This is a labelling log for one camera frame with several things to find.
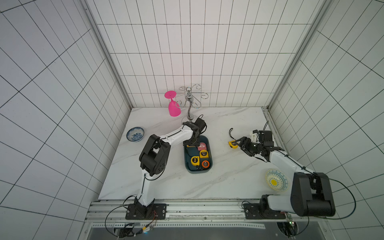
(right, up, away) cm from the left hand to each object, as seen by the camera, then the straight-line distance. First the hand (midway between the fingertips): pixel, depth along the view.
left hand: (190, 145), depth 94 cm
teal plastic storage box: (-1, -4, -2) cm, 4 cm away
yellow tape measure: (-1, 0, -4) cm, 4 cm away
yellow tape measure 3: (+3, -8, -6) cm, 11 cm away
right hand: (+27, +2, -5) cm, 27 cm away
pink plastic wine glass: (-12, +25, +10) cm, 29 cm away
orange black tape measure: (+9, -10, -9) cm, 16 cm away
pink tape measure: (+8, -1, +1) cm, 8 cm away
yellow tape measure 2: (+9, -5, -3) cm, 11 cm away
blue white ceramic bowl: (-38, +6, +7) cm, 40 cm away
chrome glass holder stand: (0, +30, -5) cm, 31 cm away
